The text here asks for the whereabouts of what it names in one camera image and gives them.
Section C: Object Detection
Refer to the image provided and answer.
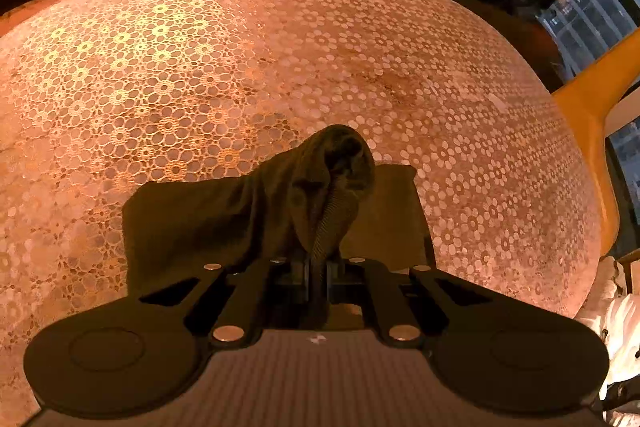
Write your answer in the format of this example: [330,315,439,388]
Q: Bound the lace crochet tablecloth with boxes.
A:
[1,0,600,426]

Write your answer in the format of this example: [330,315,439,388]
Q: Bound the brown two-tone long-sleeve shirt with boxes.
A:
[120,123,436,298]

